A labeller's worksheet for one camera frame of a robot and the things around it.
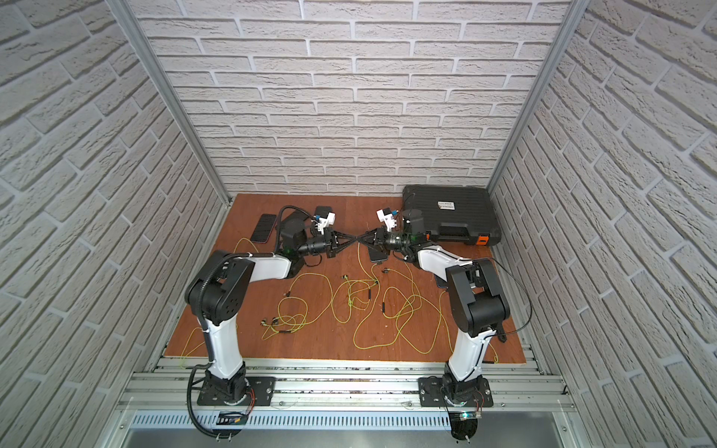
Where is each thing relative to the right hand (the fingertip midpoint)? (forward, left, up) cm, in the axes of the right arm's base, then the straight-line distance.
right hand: (362, 239), depth 87 cm
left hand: (-1, +1, +2) cm, 2 cm away
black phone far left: (+20, +40, -16) cm, 48 cm away
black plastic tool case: (+17, -38, -9) cm, 42 cm away
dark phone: (+6, -6, -18) cm, 20 cm away
